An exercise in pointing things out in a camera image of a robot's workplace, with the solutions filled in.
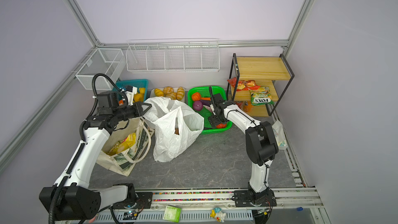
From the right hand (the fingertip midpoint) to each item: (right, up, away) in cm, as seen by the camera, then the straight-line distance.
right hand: (220, 120), depth 94 cm
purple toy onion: (-14, +9, +10) cm, 20 cm away
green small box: (-24, -39, -26) cm, 53 cm away
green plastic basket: (-8, +5, +12) cm, 15 cm away
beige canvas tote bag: (-44, -15, -25) cm, 53 cm away
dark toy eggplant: (-9, +11, +13) cm, 19 cm away
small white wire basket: (-71, +38, +6) cm, 80 cm away
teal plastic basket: (-59, +25, +22) cm, 68 cm away
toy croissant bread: (-37, +21, +22) cm, 48 cm away
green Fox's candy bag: (+25, +14, -4) cm, 29 cm away
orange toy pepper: (-15, +15, +14) cm, 26 cm away
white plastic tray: (-49, +18, +23) cm, 57 cm away
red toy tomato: (+1, -3, 0) cm, 4 cm away
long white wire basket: (-30, +42, +5) cm, 52 cm away
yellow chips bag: (-49, -10, -16) cm, 52 cm away
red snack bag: (+13, +21, -7) cm, 25 cm away
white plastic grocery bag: (-22, 0, -26) cm, 34 cm away
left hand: (-35, +9, -20) cm, 42 cm away
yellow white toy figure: (-4, -39, -26) cm, 47 cm away
